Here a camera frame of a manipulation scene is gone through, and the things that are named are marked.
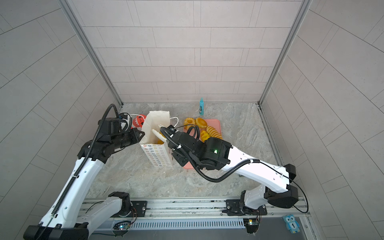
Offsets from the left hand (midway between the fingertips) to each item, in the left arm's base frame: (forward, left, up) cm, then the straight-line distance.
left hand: (148, 131), depth 72 cm
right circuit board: (-36, -50, -24) cm, 65 cm away
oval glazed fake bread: (+19, -26, -20) cm, 38 cm away
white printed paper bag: (-9, -4, -5) cm, 11 cm away
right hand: (-12, -16, +4) cm, 20 cm away
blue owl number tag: (-35, -67, -21) cm, 78 cm away
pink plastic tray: (+22, -36, -24) cm, 48 cm away
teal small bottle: (+31, -26, -18) cm, 44 cm away
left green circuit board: (-36, +9, -20) cm, 42 cm away
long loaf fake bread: (+3, -2, -16) cm, 16 cm away
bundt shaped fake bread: (+20, -18, -19) cm, 33 cm away
